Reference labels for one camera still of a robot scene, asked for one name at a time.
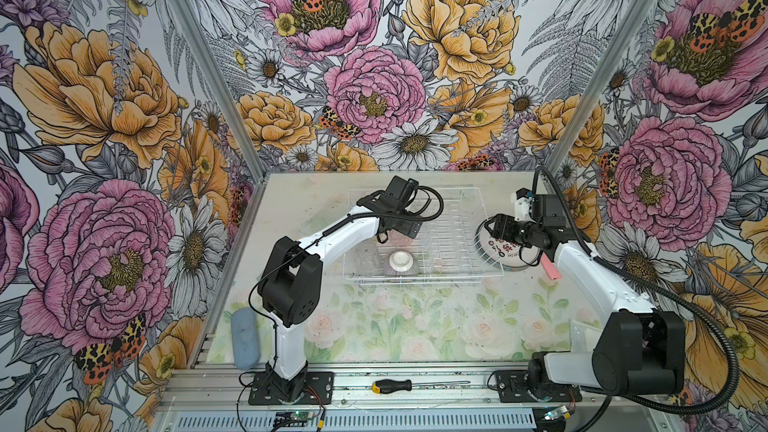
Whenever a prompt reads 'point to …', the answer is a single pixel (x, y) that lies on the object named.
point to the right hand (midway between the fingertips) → (494, 234)
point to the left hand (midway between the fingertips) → (400, 224)
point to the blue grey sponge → (245, 338)
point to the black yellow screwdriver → (401, 385)
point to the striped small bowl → (401, 263)
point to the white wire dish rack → (456, 244)
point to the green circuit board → (295, 415)
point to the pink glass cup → (397, 239)
